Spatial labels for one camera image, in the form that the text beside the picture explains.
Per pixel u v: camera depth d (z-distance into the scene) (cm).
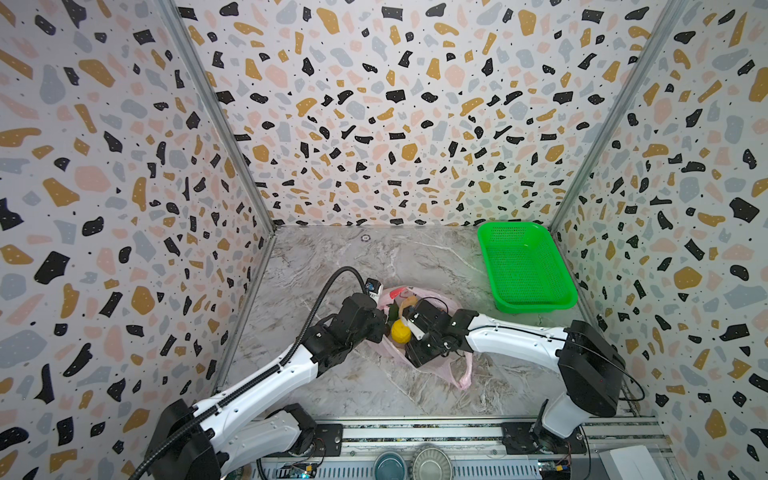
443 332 63
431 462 71
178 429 38
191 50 75
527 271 112
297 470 70
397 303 95
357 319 58
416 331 70
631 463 67
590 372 44
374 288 69
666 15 72
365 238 118
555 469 72
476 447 73
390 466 69
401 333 87
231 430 42
